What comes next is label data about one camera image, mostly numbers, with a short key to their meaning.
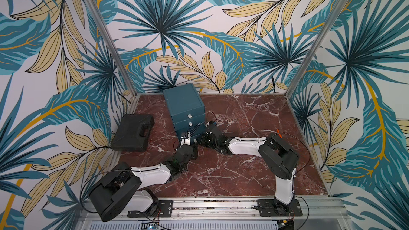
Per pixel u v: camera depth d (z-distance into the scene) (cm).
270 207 72
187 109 82
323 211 75
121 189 42
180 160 66
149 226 72
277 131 98
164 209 73
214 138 73
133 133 93
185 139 74
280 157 50
